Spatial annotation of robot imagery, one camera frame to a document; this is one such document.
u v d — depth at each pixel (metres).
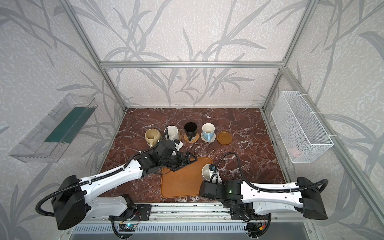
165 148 0.60
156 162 0.60
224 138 1.02
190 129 0.96
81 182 0.43
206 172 0.80
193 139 1.00
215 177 0.66
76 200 0.39
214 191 0.55
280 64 0.94
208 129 0.99
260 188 0.47
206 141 1.00
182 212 0.75
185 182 0.85
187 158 0.68
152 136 0.99
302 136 0.61
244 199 0.48
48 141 0.63
